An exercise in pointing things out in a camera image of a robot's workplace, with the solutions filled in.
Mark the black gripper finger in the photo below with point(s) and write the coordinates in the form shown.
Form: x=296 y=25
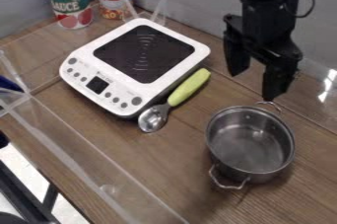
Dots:
x=238 y=58
x=279 y=75

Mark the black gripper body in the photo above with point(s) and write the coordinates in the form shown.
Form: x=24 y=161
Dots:
x=264 y=27

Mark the silver steel pot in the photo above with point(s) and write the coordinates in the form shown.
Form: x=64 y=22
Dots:
x=251 y=145

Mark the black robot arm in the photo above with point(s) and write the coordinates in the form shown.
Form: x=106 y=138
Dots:
x=259 y=35

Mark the white and black stove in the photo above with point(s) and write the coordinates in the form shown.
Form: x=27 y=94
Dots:
x=132 y=65

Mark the clear acrylic barrier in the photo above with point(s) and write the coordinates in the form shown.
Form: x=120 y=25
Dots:
x=96 y=184

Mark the spoon with green handle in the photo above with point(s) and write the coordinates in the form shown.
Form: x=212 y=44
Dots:
x=154 y=118

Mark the black table frame leg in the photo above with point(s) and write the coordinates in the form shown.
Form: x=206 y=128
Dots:
x=32 y=211

